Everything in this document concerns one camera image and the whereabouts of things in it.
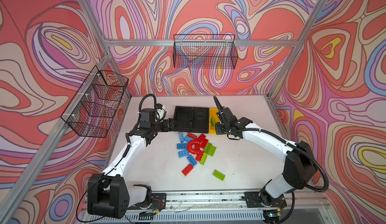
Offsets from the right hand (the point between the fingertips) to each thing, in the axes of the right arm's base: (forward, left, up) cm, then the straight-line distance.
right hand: (221, 131), depth 87 cm
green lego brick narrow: (-13, +11, -8) cm, 18 cm away
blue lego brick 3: (-9, +23, -9) cm, 26 cm away
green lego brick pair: (-6, +7, -10) cm, 14 cm away
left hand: (+3, +28, +7) cm, 29 cm away
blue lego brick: (-13, +18, -10) cm, 24 cm away
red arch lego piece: (-5, +16, -9) cm, 19 cm away
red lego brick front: (-18, +20, -10) cm, 29 cm away
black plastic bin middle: (+18, +12, -12) cm, 24 cm away
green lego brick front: (-21, +3, -12) cm, 24 cm away
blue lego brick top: (+2, +24, -9) cm, 26 cm away
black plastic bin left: (+16, +23, -4) cm, 28 cm away
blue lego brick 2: (-4, +24, -9) cm, 26 cm away
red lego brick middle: (-11, +13, -9) cm, 19 cm away
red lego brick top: (-1, +10, -9) cm, 14 cm away
